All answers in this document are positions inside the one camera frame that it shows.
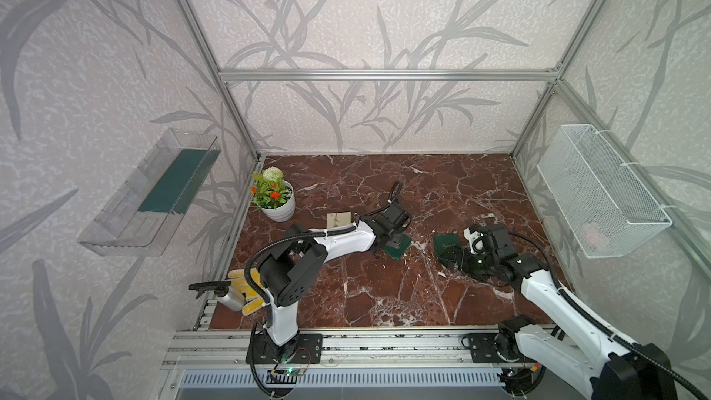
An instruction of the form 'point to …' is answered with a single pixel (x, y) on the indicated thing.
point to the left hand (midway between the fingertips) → (392, 233)
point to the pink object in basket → (592, 232)
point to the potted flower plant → (273, 194)
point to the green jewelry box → (442, 241)
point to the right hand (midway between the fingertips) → (448, 260)
